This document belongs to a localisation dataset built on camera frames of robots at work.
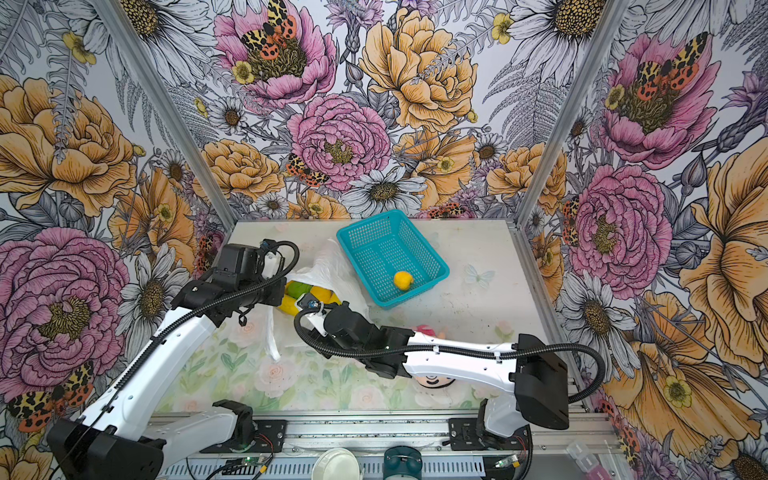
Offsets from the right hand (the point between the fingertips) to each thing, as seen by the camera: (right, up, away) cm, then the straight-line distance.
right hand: (315, 326), depth 71 cm
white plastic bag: (0, +13, +10) cm, 16 cm away
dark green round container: (+20, -27, -6) cm, 35 cm away
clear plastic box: (+62, -29, 0) cm, 68 cm away
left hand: (-11, +6, +7) cm, 14 cm away
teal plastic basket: (+17, +20, +45) cm, 52 cm away
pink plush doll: (+28, -16, +6) cm, 33 cm away
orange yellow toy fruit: (+21, +8, +28) cm, 36 cm away
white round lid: (+5, -33, +1) cm, 33 cm away
